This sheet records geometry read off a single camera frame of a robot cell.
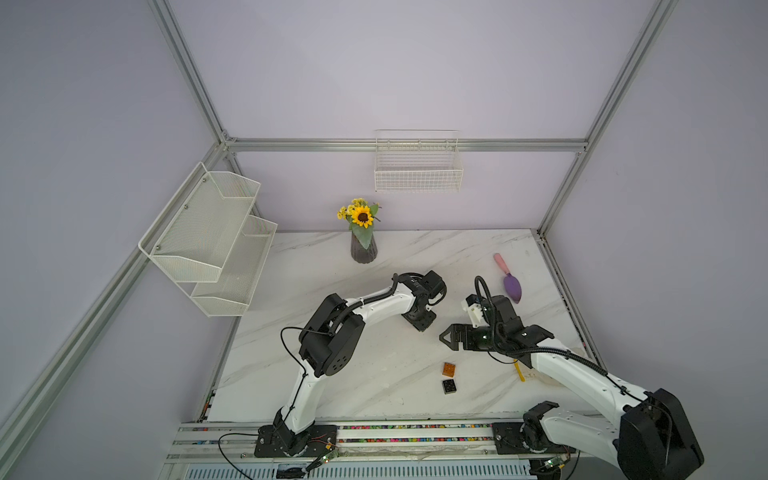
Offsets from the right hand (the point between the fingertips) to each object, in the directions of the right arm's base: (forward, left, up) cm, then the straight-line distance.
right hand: (454, 341), depth 84 cm
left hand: (+9, +10, -4) cm, 14 cm away
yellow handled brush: (-8, -19, -6) cm, 21 cm away
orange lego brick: (-6, +2, -5) cm, 8 cm away
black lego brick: (-11, +2, -5) cm, 12 cm away
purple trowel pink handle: (+24, -24, -6) cm, 34 cm away
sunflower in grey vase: (+35, +27, +17) cm, 48 cm away
